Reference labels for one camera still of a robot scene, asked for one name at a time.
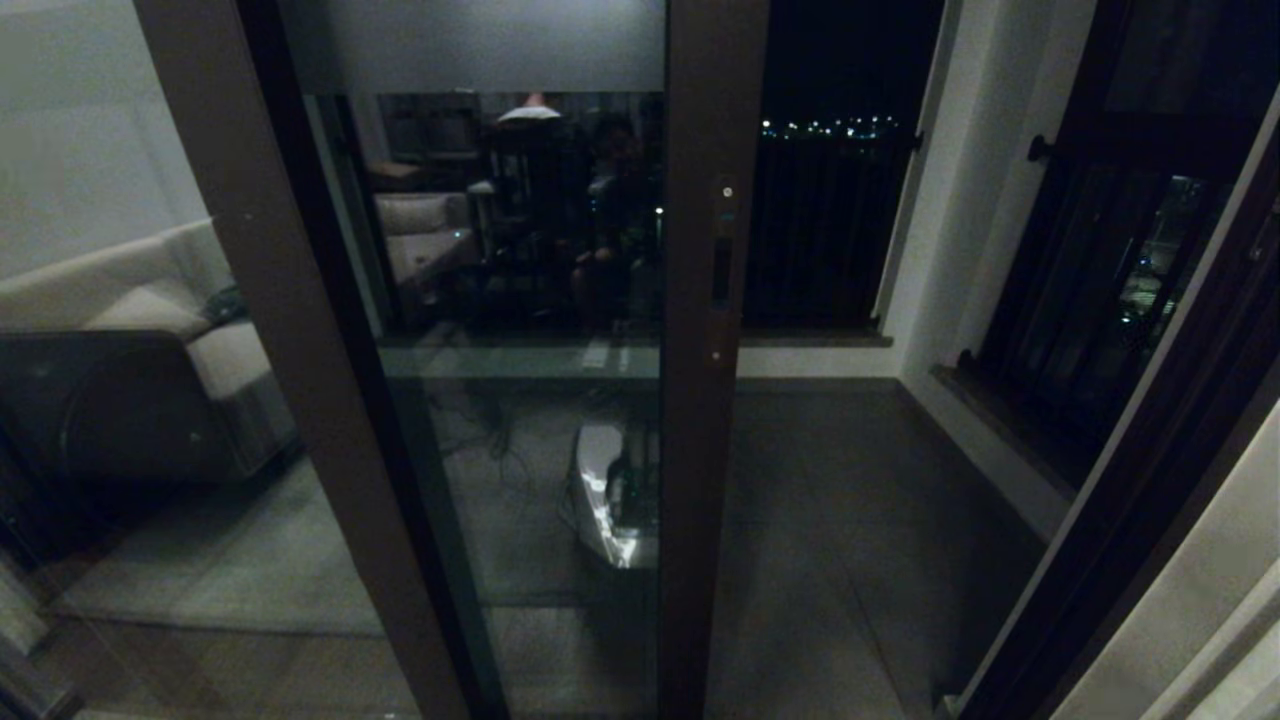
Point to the small dark cloth item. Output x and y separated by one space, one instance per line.
228 305

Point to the brown framed fixed glass panel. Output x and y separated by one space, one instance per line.
260 250

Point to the dark outer door frame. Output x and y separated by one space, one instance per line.
1150 520

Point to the beige sofa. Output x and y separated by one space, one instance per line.
230 370

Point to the brown framed glass sliding door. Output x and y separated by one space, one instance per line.
700 500

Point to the black metal balcony railing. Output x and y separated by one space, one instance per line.
820 230

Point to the beige sofa cushion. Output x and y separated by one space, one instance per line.
145 312

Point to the grey rug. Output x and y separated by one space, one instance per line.
230 560

